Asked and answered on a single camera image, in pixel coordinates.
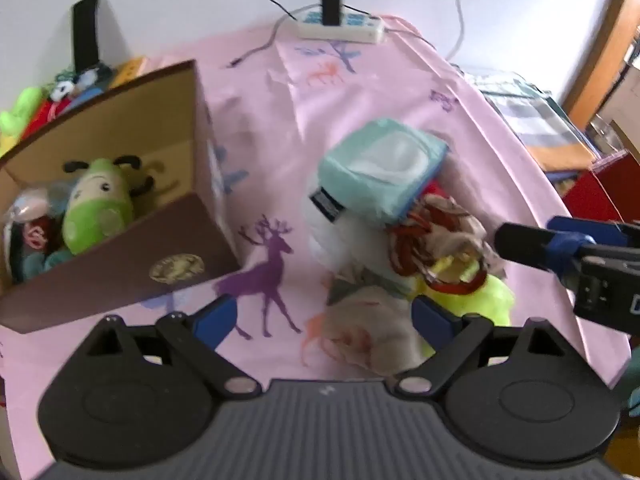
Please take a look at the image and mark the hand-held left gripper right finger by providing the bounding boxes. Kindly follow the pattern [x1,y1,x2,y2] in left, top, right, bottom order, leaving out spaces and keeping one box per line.
[387,296,571,402]

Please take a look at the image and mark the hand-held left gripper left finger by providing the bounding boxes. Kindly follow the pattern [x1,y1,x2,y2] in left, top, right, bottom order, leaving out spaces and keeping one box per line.
[80,294,265,401]

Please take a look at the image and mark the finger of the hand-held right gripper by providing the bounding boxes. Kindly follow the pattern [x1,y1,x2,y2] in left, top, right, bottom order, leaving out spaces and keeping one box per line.
[494,222,598,273]
[547,216,640,250]

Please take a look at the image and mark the yellow-green plush toy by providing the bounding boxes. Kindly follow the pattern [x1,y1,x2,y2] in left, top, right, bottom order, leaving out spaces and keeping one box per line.
[415,255,517,358]

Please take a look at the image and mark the red patterned cream cloth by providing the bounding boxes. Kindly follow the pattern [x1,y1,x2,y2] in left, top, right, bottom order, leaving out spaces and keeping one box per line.
[385,194,507,297]

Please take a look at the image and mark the brown cardboard box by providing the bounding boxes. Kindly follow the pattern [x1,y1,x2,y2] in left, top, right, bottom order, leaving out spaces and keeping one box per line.
[0,59,243,335]

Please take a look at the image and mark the white red yellow plush toy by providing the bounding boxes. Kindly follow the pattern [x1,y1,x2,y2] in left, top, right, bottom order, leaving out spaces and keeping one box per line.
[304,180,401,273]

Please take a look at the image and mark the teal wet wipes pack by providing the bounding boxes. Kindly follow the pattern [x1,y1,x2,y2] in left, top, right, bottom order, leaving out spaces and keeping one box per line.
[318,117,450,225]

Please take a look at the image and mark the red box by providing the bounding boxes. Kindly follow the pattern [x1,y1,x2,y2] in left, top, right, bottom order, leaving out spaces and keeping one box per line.
[562,152,640,236]

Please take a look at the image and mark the orange folded cloth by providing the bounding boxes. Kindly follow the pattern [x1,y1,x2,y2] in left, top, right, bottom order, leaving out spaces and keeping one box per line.
[522,142,603,173]

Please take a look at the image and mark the round bowl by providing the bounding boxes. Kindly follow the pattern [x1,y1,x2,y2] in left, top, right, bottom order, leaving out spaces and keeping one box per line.
[585,112,628,158]

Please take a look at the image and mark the grey checked folded cloth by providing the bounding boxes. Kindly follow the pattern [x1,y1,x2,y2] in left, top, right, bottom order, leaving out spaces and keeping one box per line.
[462,67,593,153]

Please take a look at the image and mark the green plush doll black antennae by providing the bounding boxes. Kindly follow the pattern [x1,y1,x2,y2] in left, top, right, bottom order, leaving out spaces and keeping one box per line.
[62,156,155,256]

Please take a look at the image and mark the pink deer-print blanket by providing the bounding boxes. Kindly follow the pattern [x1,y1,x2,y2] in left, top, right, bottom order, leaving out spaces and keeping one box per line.
[0,14,616,480]

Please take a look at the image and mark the white power strip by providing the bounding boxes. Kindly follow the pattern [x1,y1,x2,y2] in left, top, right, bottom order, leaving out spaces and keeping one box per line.
[290,7,385,45]

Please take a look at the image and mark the blue plush toy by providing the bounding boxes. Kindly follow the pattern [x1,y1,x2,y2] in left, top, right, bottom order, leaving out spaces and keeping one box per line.
[75,66,115,108]

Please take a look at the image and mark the lime green plush toy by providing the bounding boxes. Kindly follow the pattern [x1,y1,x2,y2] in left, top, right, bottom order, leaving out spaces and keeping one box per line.
[0,86,43,153]

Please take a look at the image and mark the black upright device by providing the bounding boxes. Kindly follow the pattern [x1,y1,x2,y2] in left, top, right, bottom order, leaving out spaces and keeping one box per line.
[71,0,103,73]

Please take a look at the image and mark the white power cord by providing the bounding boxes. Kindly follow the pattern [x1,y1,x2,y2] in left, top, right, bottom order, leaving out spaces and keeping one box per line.
[445,0,466,61]

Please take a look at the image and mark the dark charger cable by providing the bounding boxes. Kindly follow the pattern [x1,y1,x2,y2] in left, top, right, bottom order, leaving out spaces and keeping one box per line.
[227,0,331,68]

